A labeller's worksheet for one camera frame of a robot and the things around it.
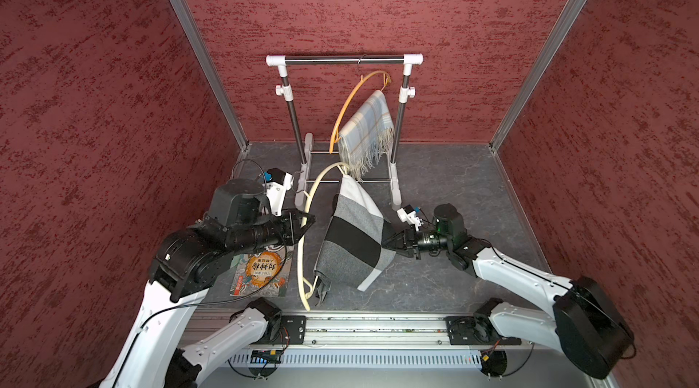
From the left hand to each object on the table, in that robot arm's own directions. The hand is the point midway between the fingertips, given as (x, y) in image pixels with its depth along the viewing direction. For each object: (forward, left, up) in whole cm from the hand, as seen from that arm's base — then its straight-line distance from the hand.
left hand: (308, 226), depth 57 cm
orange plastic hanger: (+29, -3, 0) cm, 29 cm away
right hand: (+2, -18, -19) cm, 26 cm away
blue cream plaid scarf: (+39, -14, -11) cm, 43 cm away
